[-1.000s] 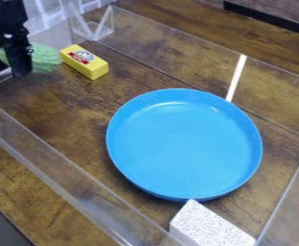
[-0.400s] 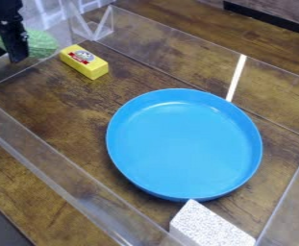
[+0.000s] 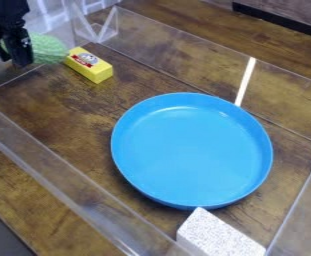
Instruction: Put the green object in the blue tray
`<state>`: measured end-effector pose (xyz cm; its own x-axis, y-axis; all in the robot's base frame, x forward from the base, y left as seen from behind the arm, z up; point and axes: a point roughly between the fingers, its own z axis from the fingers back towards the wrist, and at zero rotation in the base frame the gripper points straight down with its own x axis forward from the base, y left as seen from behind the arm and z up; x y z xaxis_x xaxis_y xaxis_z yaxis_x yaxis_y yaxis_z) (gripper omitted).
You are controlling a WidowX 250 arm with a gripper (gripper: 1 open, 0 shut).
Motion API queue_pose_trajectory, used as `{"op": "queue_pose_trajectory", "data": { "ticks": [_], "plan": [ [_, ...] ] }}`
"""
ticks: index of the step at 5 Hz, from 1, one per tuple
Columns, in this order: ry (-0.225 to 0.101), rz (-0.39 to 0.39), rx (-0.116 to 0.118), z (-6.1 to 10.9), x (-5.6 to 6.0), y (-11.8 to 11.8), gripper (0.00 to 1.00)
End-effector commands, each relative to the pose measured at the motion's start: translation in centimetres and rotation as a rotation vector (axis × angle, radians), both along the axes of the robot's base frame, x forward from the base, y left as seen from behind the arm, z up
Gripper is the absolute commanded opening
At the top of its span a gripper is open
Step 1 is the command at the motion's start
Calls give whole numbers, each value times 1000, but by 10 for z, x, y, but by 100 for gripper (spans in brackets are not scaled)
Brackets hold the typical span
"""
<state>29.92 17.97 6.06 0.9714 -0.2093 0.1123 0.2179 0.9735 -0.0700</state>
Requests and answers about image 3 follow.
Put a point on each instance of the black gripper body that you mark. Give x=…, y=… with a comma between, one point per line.
x=12, y=12

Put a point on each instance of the green bumpy toy gourd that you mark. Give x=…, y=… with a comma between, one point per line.
x=48, y=49

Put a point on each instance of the yellow butter block toy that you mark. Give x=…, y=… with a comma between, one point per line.
x=88, y=65

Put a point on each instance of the blue round tray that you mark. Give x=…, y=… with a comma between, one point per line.
x=191, y=150

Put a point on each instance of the white speckled foam block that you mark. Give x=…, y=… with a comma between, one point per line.
x=207, y=236

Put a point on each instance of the clear acrylic enclosure wall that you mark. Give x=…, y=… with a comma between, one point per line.
x=64, y=197

